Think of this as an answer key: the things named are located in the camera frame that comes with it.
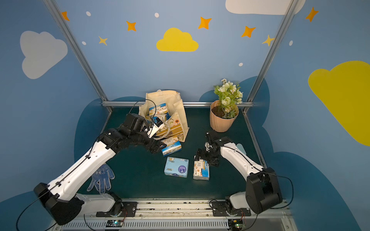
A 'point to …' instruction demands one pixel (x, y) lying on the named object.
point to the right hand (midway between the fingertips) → (203, 160)
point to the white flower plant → (230, 96)
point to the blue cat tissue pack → (177, 167)
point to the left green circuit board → (114, 223)
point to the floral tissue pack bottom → (201, 170)
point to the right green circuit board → (236, 224)
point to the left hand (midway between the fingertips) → (162, 138)
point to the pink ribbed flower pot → (218, 123)
